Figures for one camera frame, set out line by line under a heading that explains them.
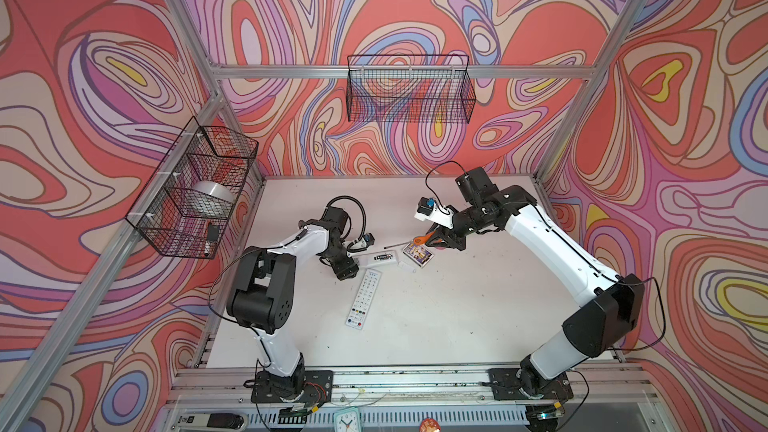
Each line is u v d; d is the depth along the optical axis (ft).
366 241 2.78
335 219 2.56
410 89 3.16
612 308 1.36
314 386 2.39
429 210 2.14
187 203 2.37
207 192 2.36
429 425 2.26
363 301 2.83
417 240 2.46
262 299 1.58
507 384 2.41
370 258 3.08
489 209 1.82
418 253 3.14
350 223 2.72
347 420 2.22
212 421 2.24
